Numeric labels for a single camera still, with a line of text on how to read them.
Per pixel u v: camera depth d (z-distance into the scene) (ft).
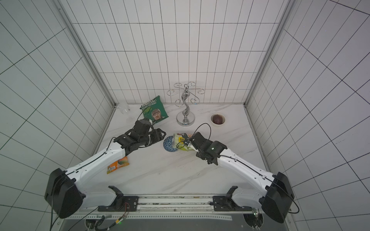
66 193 1.26
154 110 3.52
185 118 3.58
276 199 1.26
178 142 2.50
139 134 1.98
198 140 1.96
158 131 2.37
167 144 3.09
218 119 3.36
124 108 3.22
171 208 2.38
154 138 2.34
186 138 2.59
